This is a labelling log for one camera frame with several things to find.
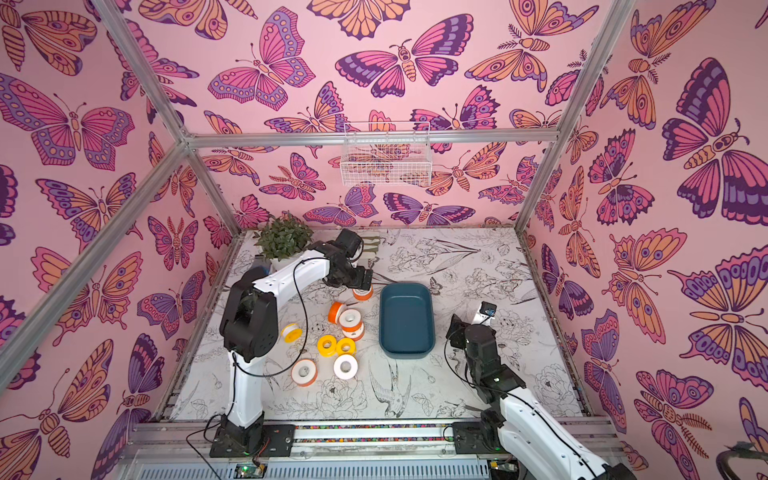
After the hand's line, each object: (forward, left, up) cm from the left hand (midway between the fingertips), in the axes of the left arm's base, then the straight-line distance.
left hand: (363, 281), depth 97 cm
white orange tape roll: (-13, +3, -3) cm, 13 cm away
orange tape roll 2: (-11, +8, 0) cm, 13 cm away
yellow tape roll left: (-19, +10, -6) cm, 22 cm away
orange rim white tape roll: (-27, +16, -7) cm, 32 cm away
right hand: (-15, -29, +3) cm, 32 cm away
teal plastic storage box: (-10, -14, -7) cm, 19 cm away
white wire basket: (+30, -7, +27) cm, 41 cm away
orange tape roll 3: (-16, +1, -5) cm, 17 cm away
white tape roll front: (-26, +4, -5) cm, 26 cm away
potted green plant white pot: (+6, +24, +14) cm, 29 cm away
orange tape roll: (-2, 0, -5) cm, 6 cm away
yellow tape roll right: (-19, +6, -4) cm, 20 cm away
